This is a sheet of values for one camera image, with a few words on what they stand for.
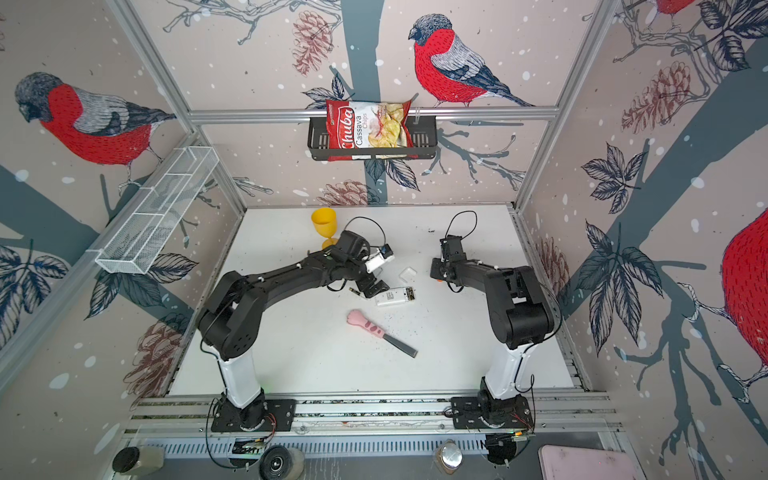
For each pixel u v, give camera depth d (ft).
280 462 1.94
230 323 1.60
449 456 1.94
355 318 2.92
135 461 2.00
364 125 2.87
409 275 3.30
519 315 1.63
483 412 2.17
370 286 2.70
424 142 3.07
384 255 2.67
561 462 2.15
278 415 2.40
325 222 3.20
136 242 2.35
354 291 3.15
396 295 3.10
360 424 2.39
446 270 2.53
